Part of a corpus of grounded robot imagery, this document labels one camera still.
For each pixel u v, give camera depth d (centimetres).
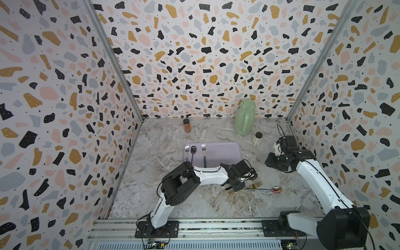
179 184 51
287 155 59
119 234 73
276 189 85
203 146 103
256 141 102
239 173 70
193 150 103
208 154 101
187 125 109
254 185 88
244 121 97
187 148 103
